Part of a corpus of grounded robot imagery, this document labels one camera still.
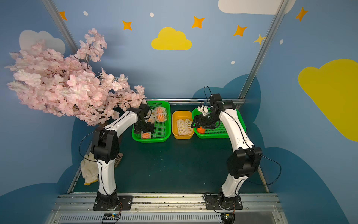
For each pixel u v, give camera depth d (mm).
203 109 721
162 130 1015
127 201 756
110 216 727
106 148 548
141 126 844
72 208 734
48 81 559
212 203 745
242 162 461
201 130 981
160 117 1068
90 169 863
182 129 1017
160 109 1109
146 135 955
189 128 1043
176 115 1120
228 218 733
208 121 697
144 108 819
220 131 957
